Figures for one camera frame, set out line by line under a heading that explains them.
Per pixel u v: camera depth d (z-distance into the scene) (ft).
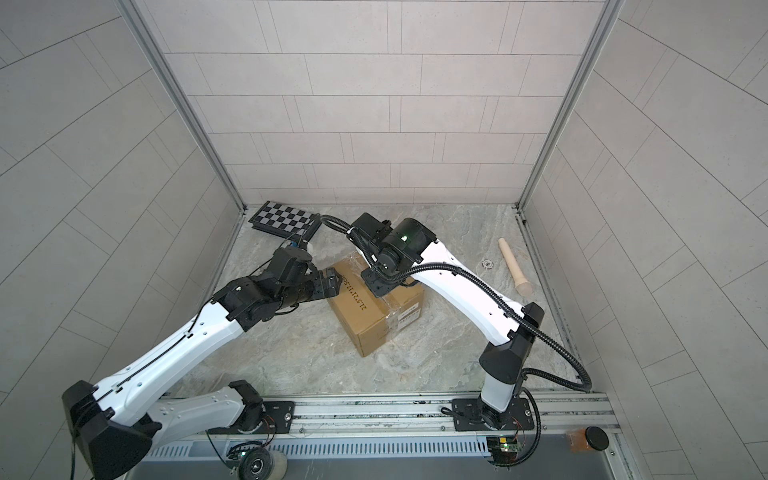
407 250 1.46
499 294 1.40
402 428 2.32
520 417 2.30
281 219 3.55
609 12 2.32
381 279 1.95
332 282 2.15
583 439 2.01
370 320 2.32
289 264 1.73
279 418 2.32
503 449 2.23
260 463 1.88
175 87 2.72
